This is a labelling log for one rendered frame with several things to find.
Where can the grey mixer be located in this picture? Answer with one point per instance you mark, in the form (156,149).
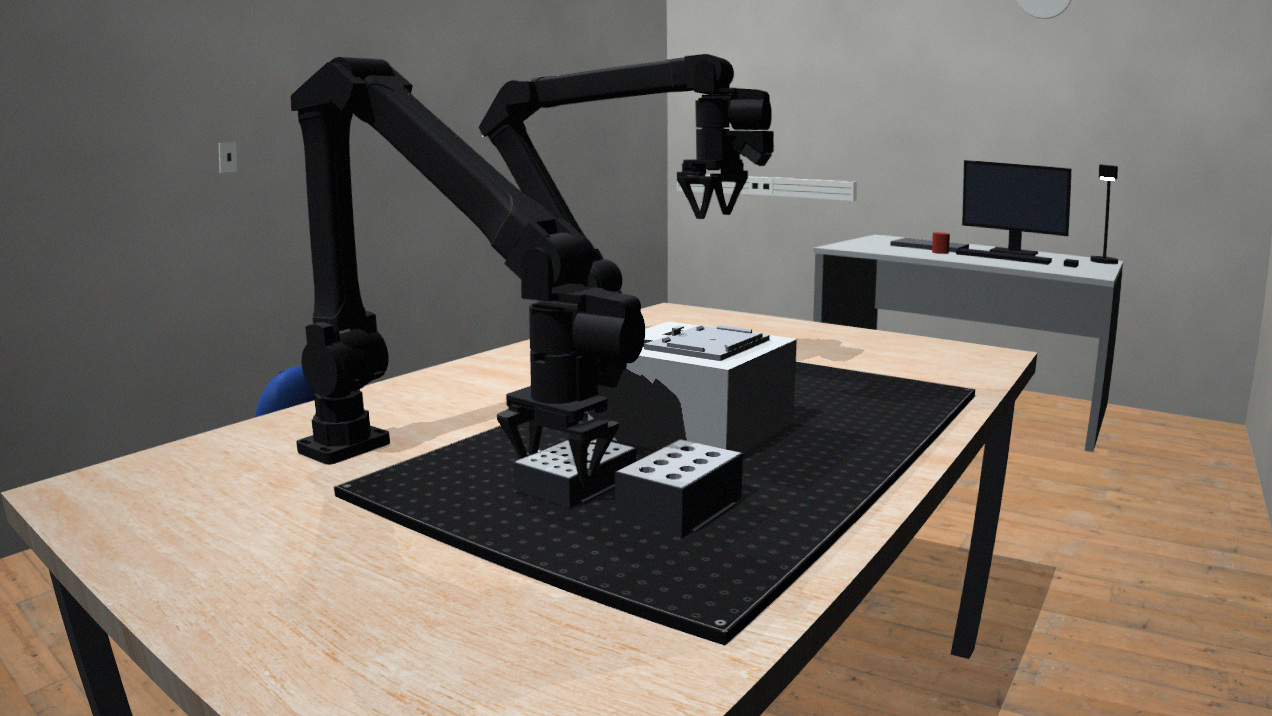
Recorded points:
(730,396)

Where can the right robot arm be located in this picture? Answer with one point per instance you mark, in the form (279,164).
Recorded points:
(607,326)

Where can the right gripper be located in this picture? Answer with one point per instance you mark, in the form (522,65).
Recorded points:
(554,401)

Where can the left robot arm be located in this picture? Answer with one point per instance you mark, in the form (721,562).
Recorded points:
(744,109)

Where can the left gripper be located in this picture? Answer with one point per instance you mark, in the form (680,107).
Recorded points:
(693,172)

